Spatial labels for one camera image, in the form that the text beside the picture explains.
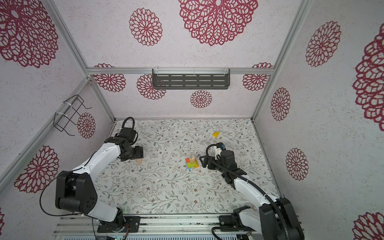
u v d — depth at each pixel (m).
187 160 0.96
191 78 0.93
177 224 0.75
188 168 0.93
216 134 1.11
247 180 0.55
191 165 0.93
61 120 0.73
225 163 0.67
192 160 0.90
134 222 0.74
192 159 0.89
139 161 0.97
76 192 0.43
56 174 0.74
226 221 0.74
